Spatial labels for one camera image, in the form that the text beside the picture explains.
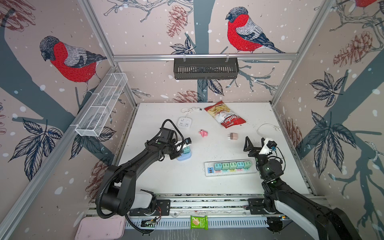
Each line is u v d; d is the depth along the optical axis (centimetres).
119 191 42
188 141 77
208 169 83
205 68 104
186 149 87
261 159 70
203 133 100
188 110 114
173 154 78
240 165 81
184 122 107
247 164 81
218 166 80
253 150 71
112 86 89
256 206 74
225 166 81
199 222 68
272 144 65
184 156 89
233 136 99
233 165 81
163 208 73
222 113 107
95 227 67
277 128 103
